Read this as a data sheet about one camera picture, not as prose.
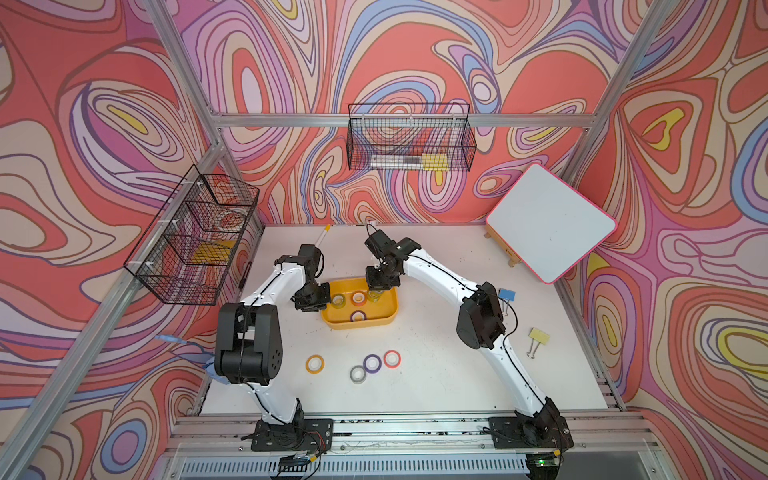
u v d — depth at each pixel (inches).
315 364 33.8
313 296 30.4
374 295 37.8
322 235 45.5
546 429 25.0
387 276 31.7
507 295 39.2
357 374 32.6
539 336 35.6
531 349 34.7
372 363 33.7
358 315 36.8
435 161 32.3
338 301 38.0
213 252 28.2
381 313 37.7
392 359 33.9
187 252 28.3
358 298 38.5
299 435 26.2
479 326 23.3
